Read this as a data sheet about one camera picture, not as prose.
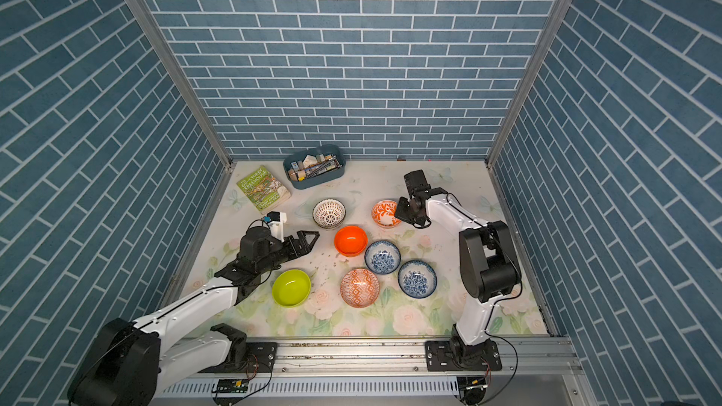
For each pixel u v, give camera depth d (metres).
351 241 0.94
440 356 0.74
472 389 0.71
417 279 0.87
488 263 0.49
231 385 0.72
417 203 0.69
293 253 0.74
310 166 1.16
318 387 0.77
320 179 1.13
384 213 0.99
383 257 0.92
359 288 0.85
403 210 0.86
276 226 0.77
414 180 0.77
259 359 0.73
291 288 0.85
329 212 1.02
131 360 0.40
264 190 1.08
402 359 0.75
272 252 0.70
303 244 0.75
